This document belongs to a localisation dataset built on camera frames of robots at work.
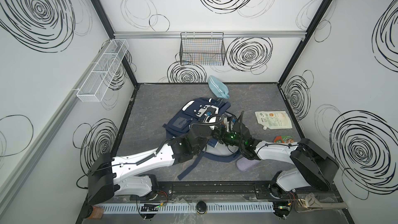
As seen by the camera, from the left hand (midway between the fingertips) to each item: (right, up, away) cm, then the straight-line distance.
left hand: (221, 117), depth 69 cm
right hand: (-5, -11, +11) cm, 16 cm away
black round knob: (-9, -35, -7) cm, 37 cm away
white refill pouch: (+38, -6, +30) cm, 49 cm away
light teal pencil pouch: (+4, +17, +47) cm, 50 cm away
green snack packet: (+41, -16, +23) cm, 49 cm away
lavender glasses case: (+13, -26, +11) cm, 31 cm away
